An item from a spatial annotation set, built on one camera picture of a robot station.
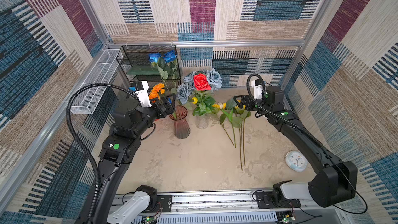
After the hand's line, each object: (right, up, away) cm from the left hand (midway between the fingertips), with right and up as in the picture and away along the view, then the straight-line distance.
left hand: (168, 96), depth 61 cm
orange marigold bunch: (-9, +2, +12) cm, 15 cm away
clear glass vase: (+13, -14, +37) cm, 42 cm away
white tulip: (+26, -4, +44) cm, 51 cm away
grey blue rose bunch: (+6, +3, +12) cm, 13 cm away
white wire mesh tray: (-40, +14, +23) cm, 49 cm away
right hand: (+33, -1, +20) cm, 39 cm away
